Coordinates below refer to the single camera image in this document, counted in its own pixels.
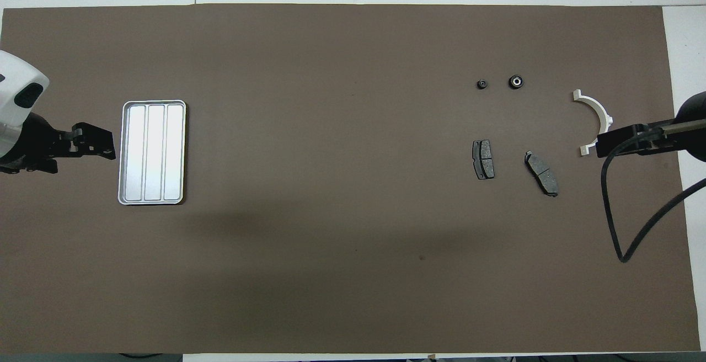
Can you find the long grey brake pad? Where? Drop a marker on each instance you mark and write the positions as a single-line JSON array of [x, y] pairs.
[[541, 172]]

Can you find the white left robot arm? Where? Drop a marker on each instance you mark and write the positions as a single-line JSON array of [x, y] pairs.
[[16, 91]]

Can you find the short grey brake pad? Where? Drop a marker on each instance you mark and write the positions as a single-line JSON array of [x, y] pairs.
[[483, 159]]

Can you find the small black bearing gear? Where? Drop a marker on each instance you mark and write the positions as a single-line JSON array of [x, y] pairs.
[[482, 84]]

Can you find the white curved plastic bracket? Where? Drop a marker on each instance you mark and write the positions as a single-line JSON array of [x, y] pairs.
[[595, 105]]

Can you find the silver ribbed metal tray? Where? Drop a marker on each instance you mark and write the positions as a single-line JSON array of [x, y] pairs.
[[152, 152]]

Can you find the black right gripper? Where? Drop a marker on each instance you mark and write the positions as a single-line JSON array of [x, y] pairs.
[[694, 124]]

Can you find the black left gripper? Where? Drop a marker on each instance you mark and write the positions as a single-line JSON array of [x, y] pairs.
[[33, 141]]

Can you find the brown table mat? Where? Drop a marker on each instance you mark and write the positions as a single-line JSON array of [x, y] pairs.
[[331, 185]]

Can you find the large black bearing gear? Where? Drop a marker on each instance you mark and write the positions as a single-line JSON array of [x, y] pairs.
[[515, 81]]

